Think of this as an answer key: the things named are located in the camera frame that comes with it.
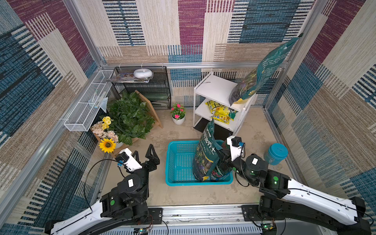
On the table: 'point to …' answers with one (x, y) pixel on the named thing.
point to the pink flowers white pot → (178, 114)
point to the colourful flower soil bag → (220, 171)
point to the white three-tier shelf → (214, 87)
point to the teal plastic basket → (179, 165)
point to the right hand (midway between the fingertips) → (216, 147)
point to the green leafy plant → (131, 117)
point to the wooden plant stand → (155, 126)
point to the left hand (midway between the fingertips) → (146, 148)
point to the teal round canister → (275, 154)
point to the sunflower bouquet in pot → (109, 139)
